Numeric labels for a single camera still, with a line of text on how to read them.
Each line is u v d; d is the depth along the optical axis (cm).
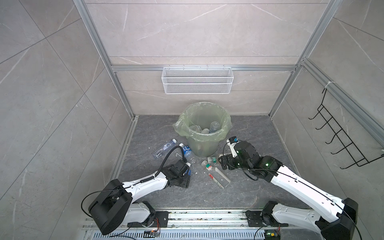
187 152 93
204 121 96
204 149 87
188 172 72
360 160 58
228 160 65
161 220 73
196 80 101
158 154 93
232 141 66
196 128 95
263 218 65
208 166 88
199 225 73
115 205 41
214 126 93
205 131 101
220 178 86
